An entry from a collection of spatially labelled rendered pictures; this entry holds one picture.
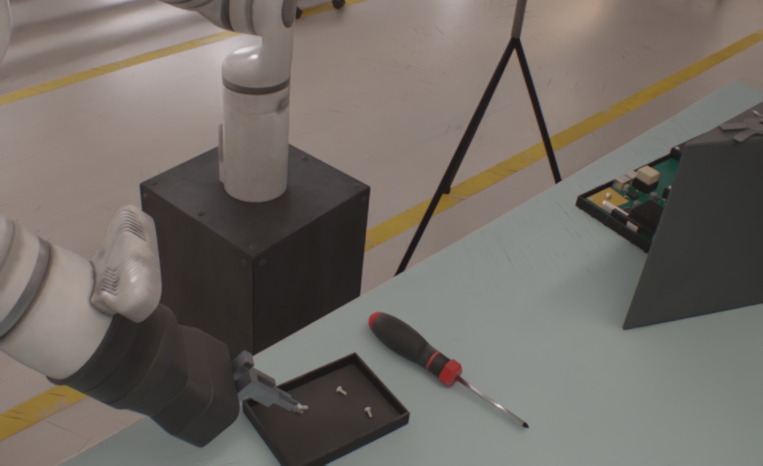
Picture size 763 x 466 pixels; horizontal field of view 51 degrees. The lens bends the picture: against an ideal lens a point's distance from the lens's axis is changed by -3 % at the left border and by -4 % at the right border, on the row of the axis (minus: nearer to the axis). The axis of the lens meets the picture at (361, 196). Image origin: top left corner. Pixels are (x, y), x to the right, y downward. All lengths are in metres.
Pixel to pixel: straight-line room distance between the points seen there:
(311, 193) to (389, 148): 1.79
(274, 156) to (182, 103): 2.09
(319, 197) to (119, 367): 0.70
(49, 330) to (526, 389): 0.41
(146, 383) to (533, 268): 0.46
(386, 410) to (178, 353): 0.21
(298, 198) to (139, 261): 0.71
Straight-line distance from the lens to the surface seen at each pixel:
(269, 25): 1.03
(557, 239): 0.91
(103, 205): 2.67
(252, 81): 1.07
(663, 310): 0.83
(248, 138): 1.11
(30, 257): 0.50
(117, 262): 0.50
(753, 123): 0.77
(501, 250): 0.87
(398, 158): 2.91
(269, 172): 1.14
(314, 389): 0.70
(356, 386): 0.70
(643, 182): 1.01
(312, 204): 1.17
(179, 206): 1.16
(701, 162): 0.73
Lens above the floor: 1.52
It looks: 34 degrees down
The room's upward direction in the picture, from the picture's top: 5 degrees clockwise
